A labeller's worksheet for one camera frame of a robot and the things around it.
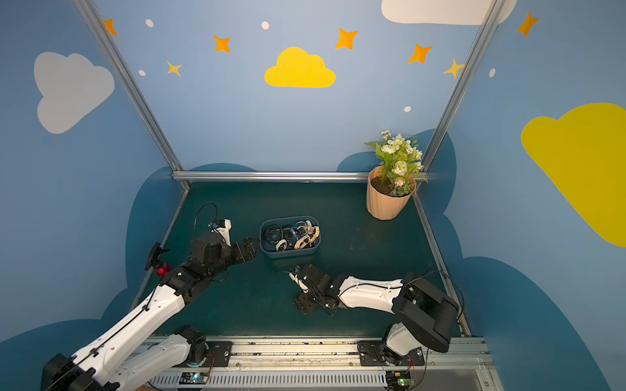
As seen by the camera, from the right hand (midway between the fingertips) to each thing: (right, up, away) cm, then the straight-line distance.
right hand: (306, 292), depth 86 cm
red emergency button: (-49, +10, -6) cm, 51 cm away
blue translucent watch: (-4, +21, +15) cm, 26 cm away
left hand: (-17, +19, -7) cm, 27 cm away
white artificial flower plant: (+36, +48, +3) cm, 60 cm away
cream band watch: (0, +18, +11) cm, 21 cm away
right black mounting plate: (+23, -16, -10) cm, 30 cm away
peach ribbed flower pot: (+31, +31, +14) cm, 46 cm away
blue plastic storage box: (-16, +14, +9) cm, 23 cm away
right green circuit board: (+28, -21, -15) cm, 38 cm away
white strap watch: (-10, +17, +8) cm, 21 cm away
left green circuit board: (-33, -20, -15) cm, 42 cm away
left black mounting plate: (-27, -15, -12) cm, 33 cm away
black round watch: (-15, +20, +15) cm, 29 cm away
